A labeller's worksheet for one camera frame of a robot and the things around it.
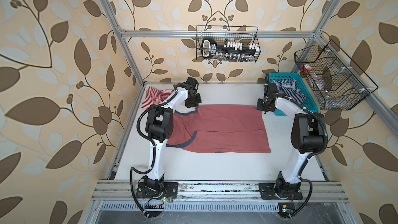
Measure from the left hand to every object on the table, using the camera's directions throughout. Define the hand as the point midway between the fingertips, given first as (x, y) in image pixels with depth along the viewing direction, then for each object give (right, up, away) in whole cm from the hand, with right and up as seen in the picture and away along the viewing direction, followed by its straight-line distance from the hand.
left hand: (200, 102), depth 99 cm
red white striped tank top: (-34, +4, +12) cm, 37 cm away
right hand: (+40, -4, -1) cm, 40 cm away
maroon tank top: (+19, -17, -3) cm, 25 cm away
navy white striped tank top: (+64, +9, +9) cm, 65 cm away
